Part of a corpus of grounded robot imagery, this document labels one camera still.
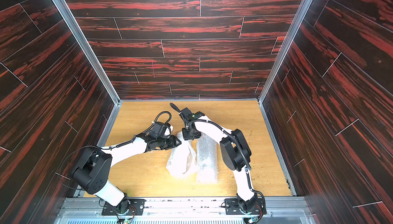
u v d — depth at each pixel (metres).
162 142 0.75
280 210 0.73
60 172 0.72
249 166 0.44
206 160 0.79
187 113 0.75
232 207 0.73
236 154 0.52
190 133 0.79
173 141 0.78
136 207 0.73
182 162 0.85
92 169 0.50
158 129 0.71
